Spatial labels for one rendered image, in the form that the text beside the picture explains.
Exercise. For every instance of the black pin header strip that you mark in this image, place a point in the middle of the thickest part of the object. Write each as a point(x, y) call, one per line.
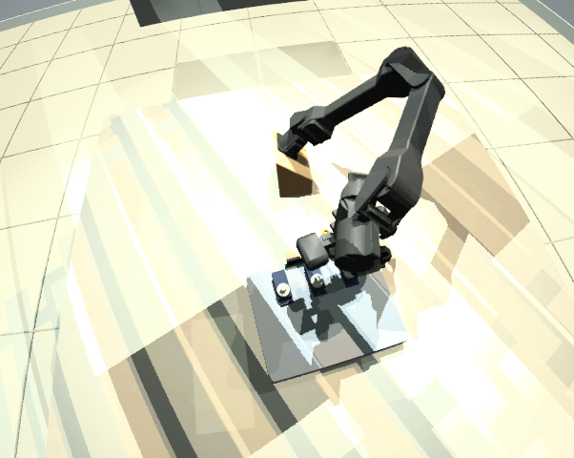
point(294, 261)

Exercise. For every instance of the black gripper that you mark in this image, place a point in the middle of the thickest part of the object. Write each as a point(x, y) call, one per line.
point(316, 251)

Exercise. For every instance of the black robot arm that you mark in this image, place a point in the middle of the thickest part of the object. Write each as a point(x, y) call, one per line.
point(396, 178)

